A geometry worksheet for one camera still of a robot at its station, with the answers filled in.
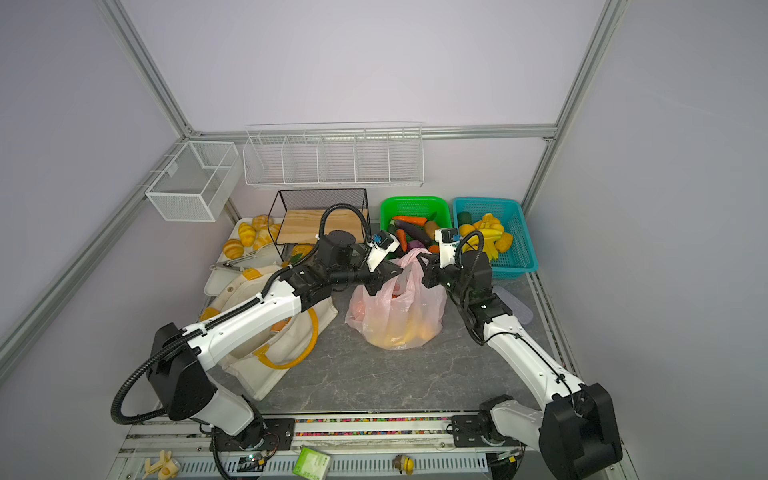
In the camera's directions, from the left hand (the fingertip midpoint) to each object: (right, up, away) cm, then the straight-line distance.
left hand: (400, 273), depth 73 cm
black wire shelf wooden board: (-33, +17, +28) cm, 47 cm away
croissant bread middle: (-59, +12, +41) cm, 73 cm away
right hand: (+5, +4, +4) cm, 8 cm away
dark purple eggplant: (+7, +12, +39) cm, 41 cm away
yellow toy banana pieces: (-54, -44, -6) cm, 70 cm away
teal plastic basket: (+39, +3, +23) cm, 46 cm away
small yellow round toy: (+1, -44, -5) cm, 44 cm away
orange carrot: (+7, +17, +42) cm, 46 cm away
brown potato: (+12, +15, +41) cm, 46 cm away
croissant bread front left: (-61, +6, +36) cm, 71 cm away
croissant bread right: (-52, +13, +42) cm, 68 cm away
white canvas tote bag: (-33, -23, -2) cm, 40 cm away
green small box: (-21, -44, -5) cm, 49 cm away
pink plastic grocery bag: (+1, -11, +5) cm, 12 cm away
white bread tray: (-61, -1, +31) cm, 68 cm away
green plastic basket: (+13, +22, +44) cm, 51 cm away
